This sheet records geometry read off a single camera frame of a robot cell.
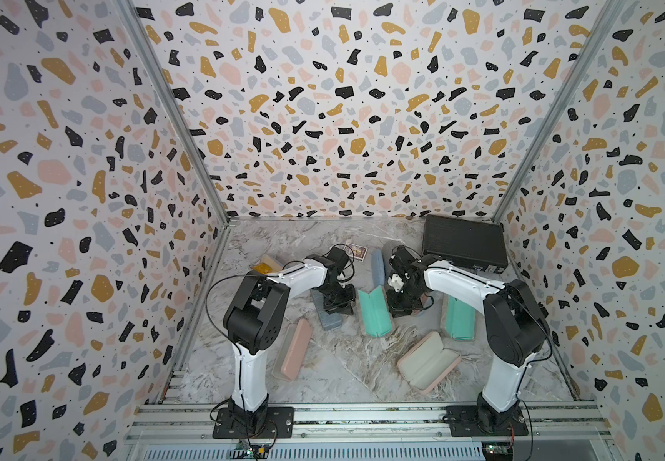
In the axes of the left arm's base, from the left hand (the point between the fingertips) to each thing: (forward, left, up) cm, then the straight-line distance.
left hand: (358, 310), depth 91 cm
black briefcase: (+27, -47, -1) cm, 54 cm away
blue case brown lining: (+15, -7, +1) cm, 17 cm away
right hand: (-2, -10, 0) cm, 10 cm away
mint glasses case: (+1, -6, -4) cm, 7 cm away
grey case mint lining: (-3, +10, 0) cm, 10 cm away
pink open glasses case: (-16, -19, -3) cm, 25 cm away
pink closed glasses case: (-14, +18, +3) cm, 23 cm away
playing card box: (+26, -1, -2) cm, 26 cm away
